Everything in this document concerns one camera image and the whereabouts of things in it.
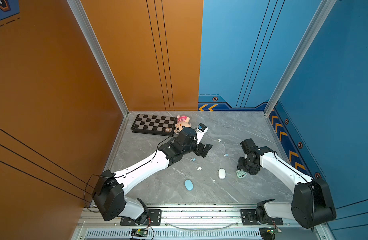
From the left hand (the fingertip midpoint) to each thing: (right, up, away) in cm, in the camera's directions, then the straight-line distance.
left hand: (205, 139), depth 77 cm
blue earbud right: (+15, -12, +18) cm, 26 cm away
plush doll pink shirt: (-13, +11, +28) cm, 33 cm away
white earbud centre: (-3, -18, +12) cm, 22 cm away
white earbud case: (+11, -21, +10) cm, 26 cm away
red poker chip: (-24, +4, +28) cm, 37 cm away
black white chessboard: (-35, +8, +31) cm, 47 cm away
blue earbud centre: (-5, -14, +16) cm, 22 cm away
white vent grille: (-14, -44, -7) cm, 47 cm away
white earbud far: (+13, -3, +25) cm, 28 cm away
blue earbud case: (-9, -26, +6) cm, 28 cm away
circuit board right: (+31, -43, -7) cm, 53 cm away
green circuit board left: (-32, -45, -5) cm, 55 cm away
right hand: (+21, -18, +9) cm, 29 cm away
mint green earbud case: (+22, -21, +9) cm, 32 cm away
